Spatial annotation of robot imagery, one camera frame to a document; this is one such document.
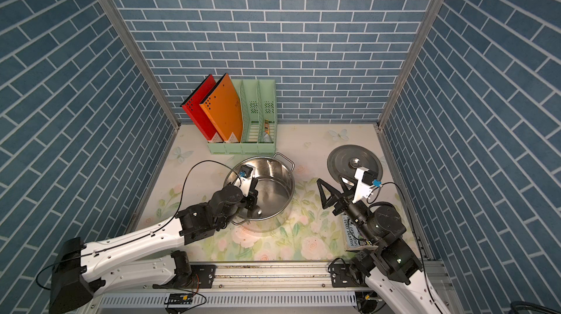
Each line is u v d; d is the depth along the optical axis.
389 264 0.47
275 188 0.94
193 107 0.89
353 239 0.78
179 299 0.72
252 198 0.65
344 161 1.05
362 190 0.54
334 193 0.53
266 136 1.13
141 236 0.46
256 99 1.12
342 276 0.74
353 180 0.63
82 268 0.40
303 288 0.72
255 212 0.83
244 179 0.62
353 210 0.56
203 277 0.74
